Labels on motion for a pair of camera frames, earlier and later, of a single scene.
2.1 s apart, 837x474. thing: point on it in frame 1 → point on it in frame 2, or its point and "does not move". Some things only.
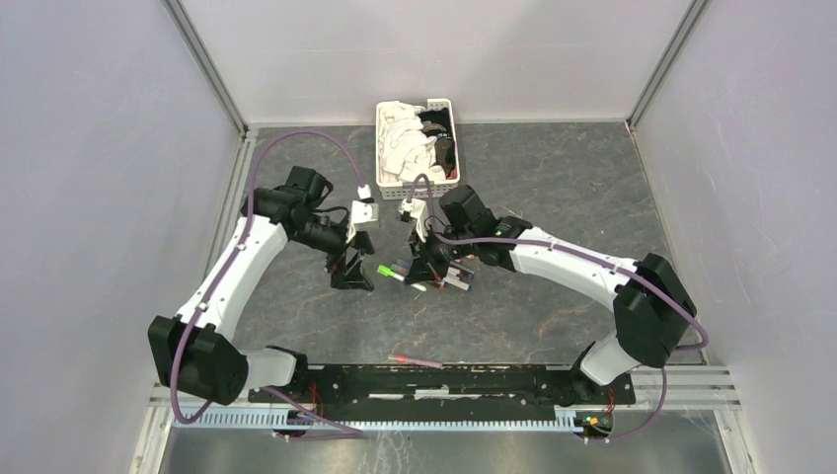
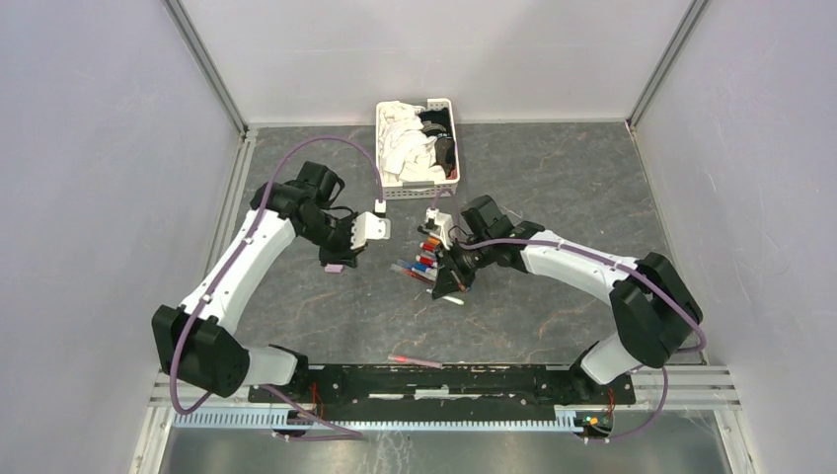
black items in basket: x=438 y=123 does not move
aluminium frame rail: x=205 y=58 does not move
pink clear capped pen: x=415 y=360 does not move
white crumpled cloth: x=406 y=149 does not move
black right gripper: x=418 y=270 → x=446 y=282
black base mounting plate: x=445 y=393 does not move
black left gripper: x=353 y=277 → x=344 y=255
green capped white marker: x=387 y=271 → x=455 y=300
